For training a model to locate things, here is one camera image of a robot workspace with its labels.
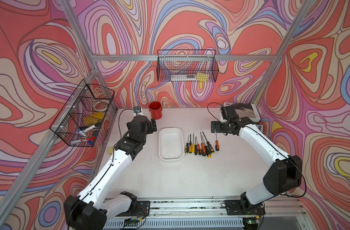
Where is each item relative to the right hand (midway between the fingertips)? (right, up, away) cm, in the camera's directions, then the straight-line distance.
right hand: (219, 130), depth 86 cm
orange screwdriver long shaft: (-8, -12, +9) cm, 18 cm away
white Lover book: (+34, +11, +26) cm, 44 cm away
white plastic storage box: (-30, -9, +11) cm, 33 cm away
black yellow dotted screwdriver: (-3, -12, +10) cm, 16 cm away
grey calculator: (+36, +1, +18) cm, 40 cm away
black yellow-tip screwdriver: (-6, -13, +9) cm, 17 cm away
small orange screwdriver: (-11, -13, +8) cm, 19 cm away
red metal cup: (-42, +16, +22) cm, 50 cm away
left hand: (-43, +6, -9) cm, 44 cm away
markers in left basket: (-67, -3, -20) cm, 70 cm away
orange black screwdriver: (+2, -12, +10) cm, 16 cm away
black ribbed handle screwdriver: (-13, -14, +8) cm, 21 cm away
